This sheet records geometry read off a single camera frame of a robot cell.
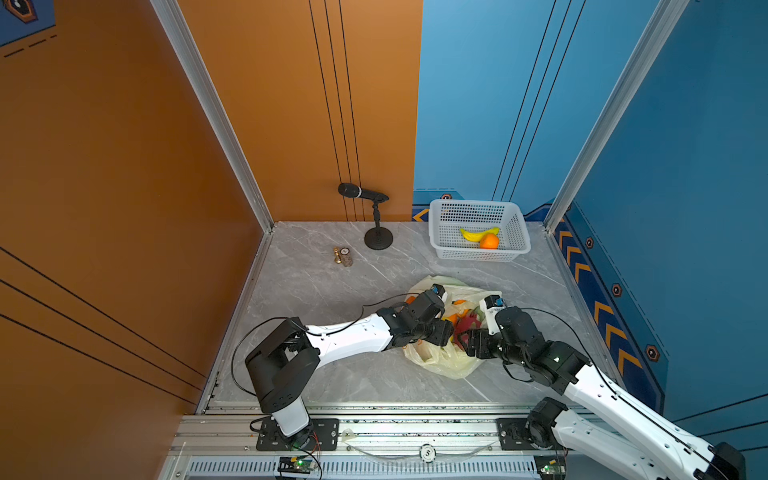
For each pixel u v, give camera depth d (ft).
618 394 1.56
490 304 2.28
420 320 2.11
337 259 3.54
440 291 2.48
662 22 2.32
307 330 1.57
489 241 3.55
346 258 3.43
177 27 2.33
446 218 3.93
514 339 1.92
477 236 3.66
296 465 2.32
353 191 2.90
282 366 1.48
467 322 2.84
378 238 3.70
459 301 2.60
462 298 2.60
